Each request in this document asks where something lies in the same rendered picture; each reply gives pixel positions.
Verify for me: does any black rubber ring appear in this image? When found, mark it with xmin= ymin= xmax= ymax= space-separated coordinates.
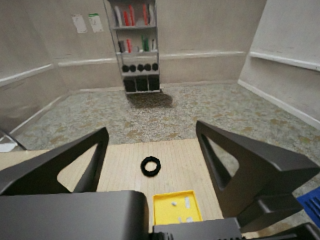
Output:
xmin=140 ymin=156 xmax=161 ymax=177

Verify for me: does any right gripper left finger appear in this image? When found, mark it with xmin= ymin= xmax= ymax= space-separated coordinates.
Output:
xmin=0 ymin=127 xmax=110 ymax=196

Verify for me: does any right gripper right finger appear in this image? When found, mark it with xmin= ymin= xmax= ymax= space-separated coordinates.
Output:
xmin=195 ymin=120 xmax=320 ymax=218

